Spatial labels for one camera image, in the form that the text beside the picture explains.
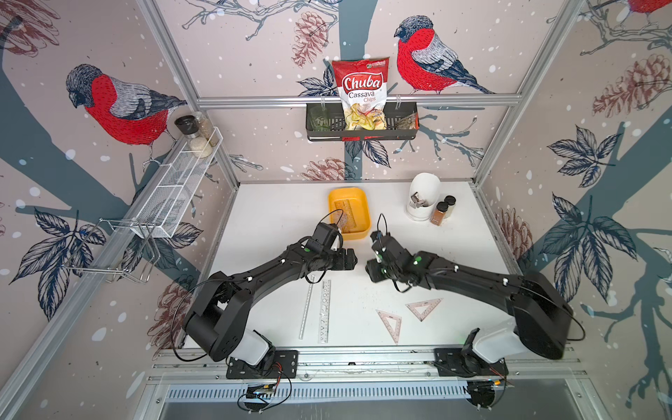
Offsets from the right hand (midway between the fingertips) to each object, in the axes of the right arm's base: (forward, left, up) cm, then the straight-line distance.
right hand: (370, 267), depth 85 cm
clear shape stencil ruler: (-12, +15, -8) cm, 21 cm away
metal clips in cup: (+29, -19, 0) cm, 35 cm away
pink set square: (-8, -20, -8) cm, 23 cm away
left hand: (+3, +6, +1) cm, 7 cm away
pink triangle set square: (-18, -8, -9) cm, 21 cm away
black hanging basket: (+43, +16, +28) cm, 54 cm away
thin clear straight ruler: (-19, +21, -8) cm, 30 cm away
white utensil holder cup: (+35, -24, -3) cm, 43 cm away
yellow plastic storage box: (+35, +4, -7) cm, 36 cm away
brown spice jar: (+24, -28, -1) cm, 37 cm away
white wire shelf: (+8, +67, +16) cm, 70 cm away
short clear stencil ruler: (+29, +8, -8) cm, 31 cm away
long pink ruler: (+26, +11, -6) cm, 29 cm away
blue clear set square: (+25, +8, -8) cm, 27 cm away
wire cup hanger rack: (-10, +60, +26) cm, 67 cm away
